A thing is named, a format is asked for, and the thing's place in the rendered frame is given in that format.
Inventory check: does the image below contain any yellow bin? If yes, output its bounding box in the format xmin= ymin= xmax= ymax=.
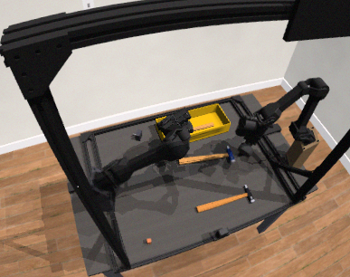
xmin=188 ymin=104 xmax=230 ymax=143

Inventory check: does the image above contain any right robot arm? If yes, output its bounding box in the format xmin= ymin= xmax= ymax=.
xmin=235 ymin=77 xmax=329 ymax=146

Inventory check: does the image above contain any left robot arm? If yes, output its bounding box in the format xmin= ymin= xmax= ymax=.
xmin=94 ymin=108 xmax=194 ymax=191

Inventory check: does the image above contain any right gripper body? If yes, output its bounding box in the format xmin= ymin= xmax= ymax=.
xmin=238 ymin=131 xmax=262 ymax=158

